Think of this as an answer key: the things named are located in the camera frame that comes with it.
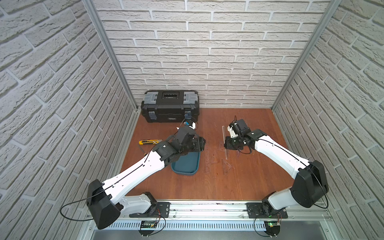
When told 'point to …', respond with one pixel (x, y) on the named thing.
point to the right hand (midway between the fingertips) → (226, 144)
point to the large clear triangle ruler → (214, 157)
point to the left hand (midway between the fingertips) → (203, 139)
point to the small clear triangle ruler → (226, 167)
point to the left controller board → (147, 224)
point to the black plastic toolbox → (170, 106)
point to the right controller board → (273, 227)
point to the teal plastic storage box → (187, 164)
